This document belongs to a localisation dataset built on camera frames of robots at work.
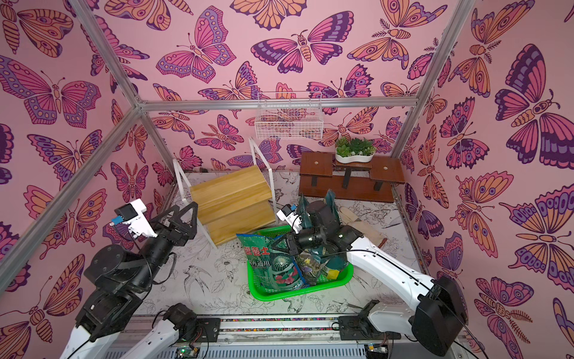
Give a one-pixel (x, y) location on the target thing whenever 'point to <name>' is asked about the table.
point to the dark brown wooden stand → (321, 176)
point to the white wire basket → (289, 123)
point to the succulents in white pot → (350, 150)
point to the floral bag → (275, 266)
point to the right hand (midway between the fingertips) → (271, 250)
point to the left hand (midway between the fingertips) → (190, 203)
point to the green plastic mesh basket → (261, 292)
